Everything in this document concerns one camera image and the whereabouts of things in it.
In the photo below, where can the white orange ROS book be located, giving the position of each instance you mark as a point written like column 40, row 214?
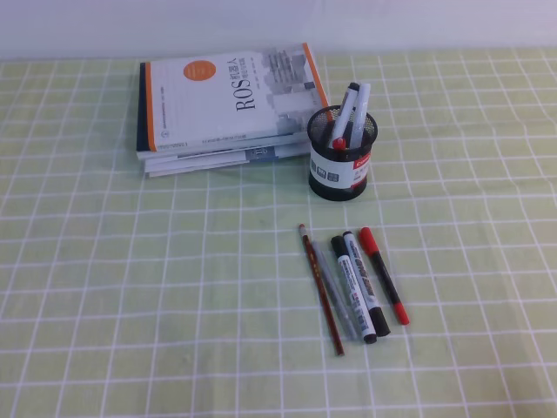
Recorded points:
column 227, row 101

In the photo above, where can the black white whiteboard marker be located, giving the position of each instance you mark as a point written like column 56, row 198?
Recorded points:
column 376, row 314

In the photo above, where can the red gel pen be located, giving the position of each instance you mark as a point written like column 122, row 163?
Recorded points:
column 339, row 144

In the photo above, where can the red brown pencil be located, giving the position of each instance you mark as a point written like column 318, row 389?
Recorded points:
column 316, row 274

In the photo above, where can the grey translucent pen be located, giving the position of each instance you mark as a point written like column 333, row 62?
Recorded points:
column 335, row 294

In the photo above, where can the red black fineliner pen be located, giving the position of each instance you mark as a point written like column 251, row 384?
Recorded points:
column 371, row 249

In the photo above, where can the white marker black cap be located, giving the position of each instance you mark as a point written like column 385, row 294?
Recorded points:
column 345, row 111

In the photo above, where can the black mesh pen holder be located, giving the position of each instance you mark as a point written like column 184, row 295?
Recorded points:
column 338, row 175

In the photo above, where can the lower white blue book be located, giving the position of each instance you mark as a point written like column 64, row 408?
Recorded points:
column 168, row 166

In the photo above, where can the white marker black ends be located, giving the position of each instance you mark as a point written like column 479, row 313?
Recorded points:
column 364, row 322

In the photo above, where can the white grey marker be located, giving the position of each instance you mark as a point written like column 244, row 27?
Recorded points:
column 360, row 112

